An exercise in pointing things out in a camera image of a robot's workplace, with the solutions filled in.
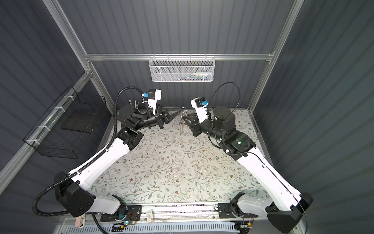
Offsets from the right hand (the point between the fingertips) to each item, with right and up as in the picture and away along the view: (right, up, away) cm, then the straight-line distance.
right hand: (187, 118), depth 61 cm
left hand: (-2, +3, -4) cm, 5 cm away
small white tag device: (-19, -49, +11) cm, 54 cm away
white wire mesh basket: (-6, +44, +63) cm, 77 cm away
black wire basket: (-62, -6, +11) cm, 63 cm away
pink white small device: (-52, -49, +8) cm, 72 cm away
